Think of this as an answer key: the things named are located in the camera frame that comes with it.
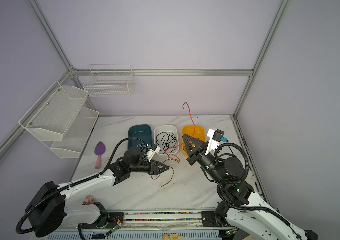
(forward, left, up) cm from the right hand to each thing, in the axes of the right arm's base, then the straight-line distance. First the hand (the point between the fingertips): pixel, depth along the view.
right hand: (181, 137), depth 53 cm
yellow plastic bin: (+36, -12, -41) cm, 55 cm away
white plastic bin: (+38, +5, -40) cm, 55 cm away
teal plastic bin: (+35, +28, -40) cm, 60 cm away
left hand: (0, +7, -27) cm, 28 cm away
